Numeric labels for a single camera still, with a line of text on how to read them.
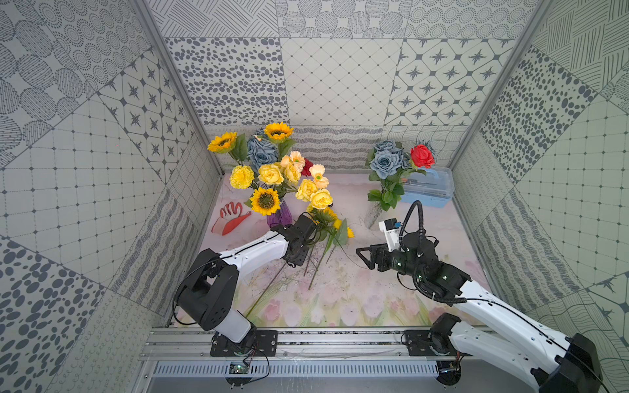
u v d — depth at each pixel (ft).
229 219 3.38
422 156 2.38
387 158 2.45
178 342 2.47
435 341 2.16
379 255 2.15
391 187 2.73
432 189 3.39
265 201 2.40
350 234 3.14
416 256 1.82
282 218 3.22
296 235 2.25
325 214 3.27
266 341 2.44
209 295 1.44
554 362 1.32
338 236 3.17
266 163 2.55
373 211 3.07
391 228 2.21
